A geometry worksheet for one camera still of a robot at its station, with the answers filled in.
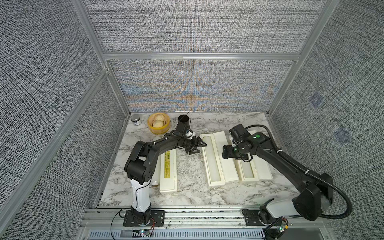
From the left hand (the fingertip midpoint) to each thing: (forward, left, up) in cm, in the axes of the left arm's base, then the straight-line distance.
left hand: (206, 147), depth 89 cm
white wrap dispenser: (-14, -25, -2) cm, 29 cm away
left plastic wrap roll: (-19, +30, -5) cm, 35 cm away
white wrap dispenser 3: (-14, +22, -1) cm, 26 cm away
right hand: (-7, -11, +6) cm, 14 cm away
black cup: (+25, +14, -3) cm, 29 cm away
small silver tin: (+30, +49, -5) cm, 58 cm away
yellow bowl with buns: (+23, +31, -4) cm, 39 cm away
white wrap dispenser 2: (-14, -5, -2) cm, 15 cm away
